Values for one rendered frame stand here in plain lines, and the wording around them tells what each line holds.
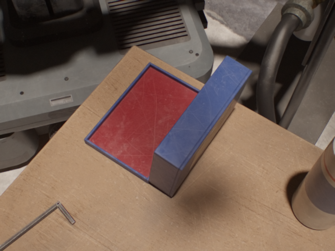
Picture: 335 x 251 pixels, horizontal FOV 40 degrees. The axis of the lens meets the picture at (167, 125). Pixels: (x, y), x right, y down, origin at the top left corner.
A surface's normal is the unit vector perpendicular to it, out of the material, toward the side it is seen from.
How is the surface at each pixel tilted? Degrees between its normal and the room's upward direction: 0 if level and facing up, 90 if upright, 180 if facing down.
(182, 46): 0
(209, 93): 7
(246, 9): 0
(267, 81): 44
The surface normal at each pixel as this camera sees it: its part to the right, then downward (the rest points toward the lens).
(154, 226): 0.00, -0.47
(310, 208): -0.78, 0.55
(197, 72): 0.30, 0.21
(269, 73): -0.04, 0.23
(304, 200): -0.95, 0.28
